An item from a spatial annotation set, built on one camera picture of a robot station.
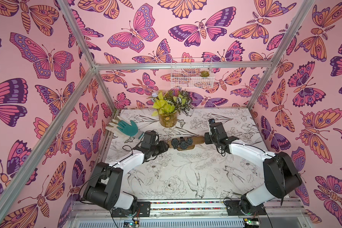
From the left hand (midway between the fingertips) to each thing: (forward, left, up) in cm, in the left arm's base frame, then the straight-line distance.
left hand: (168, 145), depth 90 cm
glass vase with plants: (+21, +1, +15) cm, 26 cm away
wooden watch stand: (+4, -18, 0) cm, 19 cm away
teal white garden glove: (+18, +30, -6) cm, 35 cm away
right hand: (+7, -26, +3) cm, 27 cm away
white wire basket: (+42, -11, +25) cm, 50 cm away
